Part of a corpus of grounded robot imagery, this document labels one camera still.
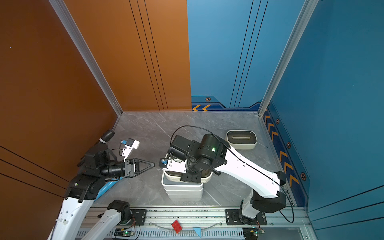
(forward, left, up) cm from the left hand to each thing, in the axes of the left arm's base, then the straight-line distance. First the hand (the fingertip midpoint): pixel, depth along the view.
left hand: (153, 165), depth 59 cm
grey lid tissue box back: (-6, -16, -19) cm, 26 cm away
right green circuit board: (-20, -44, -31) cm, 57 cm away
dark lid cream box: (-4, -21, +1) cm, 21 cm away
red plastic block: (-18, -8, -28) cm, 34 cm away
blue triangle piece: (-19, -18, -28) cm, 38 cm away
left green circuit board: (-20, +19, -33) cm, 43 cm away
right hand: (-2, -14, -1) cm, 14 cm away
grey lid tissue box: (-6, -9, -7) cm, 13 cm away
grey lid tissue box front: (-6, -16, -25) cm, 31 cm away
